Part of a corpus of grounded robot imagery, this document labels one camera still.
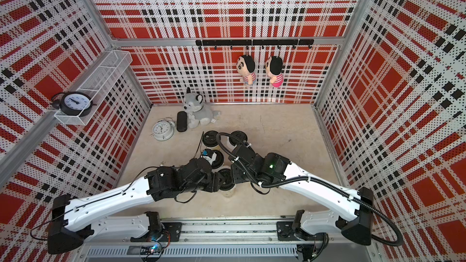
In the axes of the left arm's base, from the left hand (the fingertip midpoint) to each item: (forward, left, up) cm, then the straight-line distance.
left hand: (221, 180), depth 71 cm
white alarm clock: (+34, +38, -13) cm, 53 cm away
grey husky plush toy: (+41, +17, -5) cm, 45 cm away
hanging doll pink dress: (+57, -26, +14) cm, 64 cm away
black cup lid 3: (-2, -3, +1) cm, 4 cm away
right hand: (+1, -7, +3) cm, 8 cm away
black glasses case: (+42, +29, -15) cm, 54 cm away
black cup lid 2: (+8, +2, +2) cm, 8 cm away
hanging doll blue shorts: (+52, -10, +17) cm, 56 cm away
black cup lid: (+20, +7, 0) cm, 21 cm away
